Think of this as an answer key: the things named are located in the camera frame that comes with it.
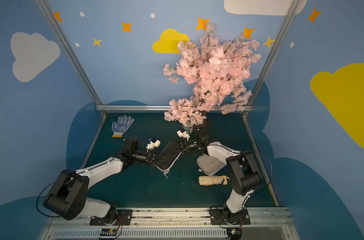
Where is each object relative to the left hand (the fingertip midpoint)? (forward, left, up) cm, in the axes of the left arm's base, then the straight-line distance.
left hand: (167, 159), depth 76 cm
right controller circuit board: (-29, -35, -20) cm, 50 cm away
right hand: (+6, -3, 0) cm, 7 cm away
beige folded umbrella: (-5, -24, -14) cm, 28 cm away
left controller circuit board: (-30, +26, -20) cm, 45 cm away
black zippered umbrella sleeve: (+2, -2, +1) cm, 3 cm away
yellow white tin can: (+32, -12, -10) cm, 35 cm away
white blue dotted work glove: (+37, +39, -18) cm, 57 cm away
